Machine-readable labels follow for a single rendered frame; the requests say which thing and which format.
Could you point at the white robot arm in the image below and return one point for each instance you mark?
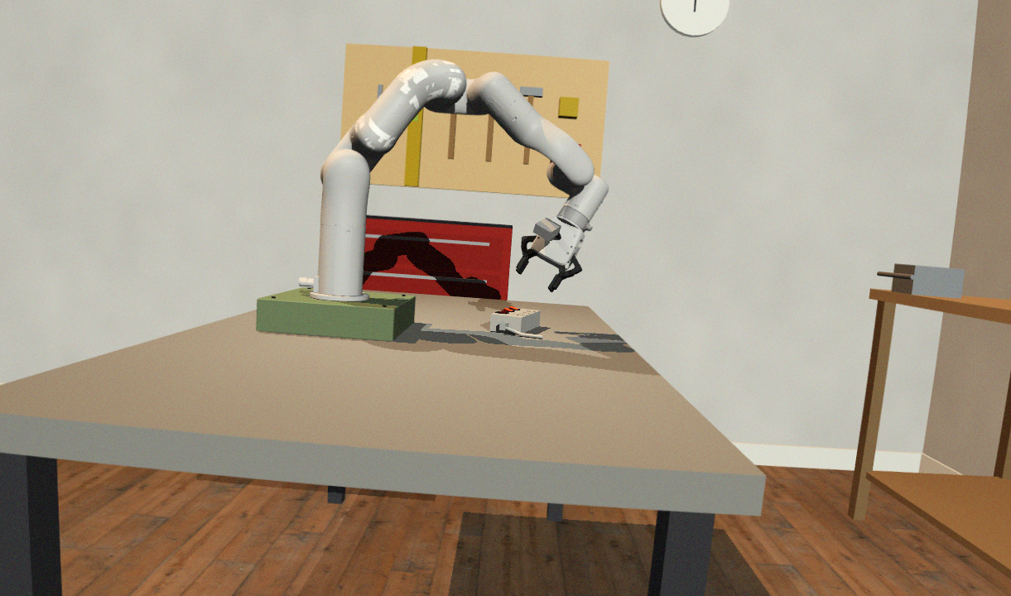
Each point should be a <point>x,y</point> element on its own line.
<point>435,85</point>

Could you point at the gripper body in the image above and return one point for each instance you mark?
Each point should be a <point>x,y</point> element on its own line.
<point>555,250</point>

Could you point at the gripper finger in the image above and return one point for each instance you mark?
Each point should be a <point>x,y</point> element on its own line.
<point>563,274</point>
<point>526,254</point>

